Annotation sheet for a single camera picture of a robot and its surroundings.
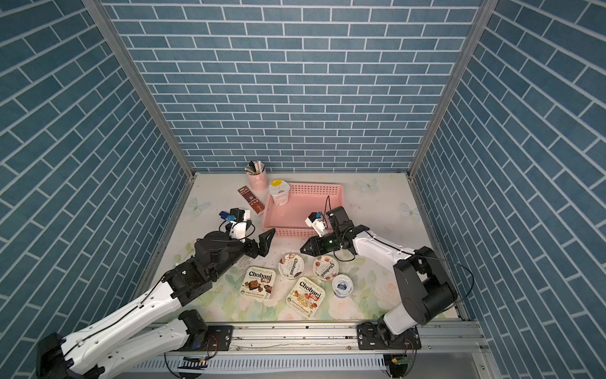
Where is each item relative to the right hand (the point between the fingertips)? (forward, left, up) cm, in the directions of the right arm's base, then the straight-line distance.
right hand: (307, 249), depth 84 cm
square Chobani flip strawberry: (-15, -1, -6) cm, 16 cm away
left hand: (-2, +11, +15) cm, 19 cm away
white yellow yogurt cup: (+27, +15, +1) cm, 31 cm away
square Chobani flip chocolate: (-11, +16, -5) cm, 20 cm away
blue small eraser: (+17, +39, -7) cm, 43 cm away
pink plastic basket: (+28, +4, -6) cm, 29 cm away
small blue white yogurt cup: (-10, -13, -3) cm, 17 cm away
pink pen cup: (+35, +27, -4) cm, 44 cm away
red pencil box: (+26, +28, -7) cm, 39 cm away
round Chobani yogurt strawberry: (-4, -7, -5) cm, 10 cm away
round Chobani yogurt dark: (-5, +5, -4) cm, 8 cm away
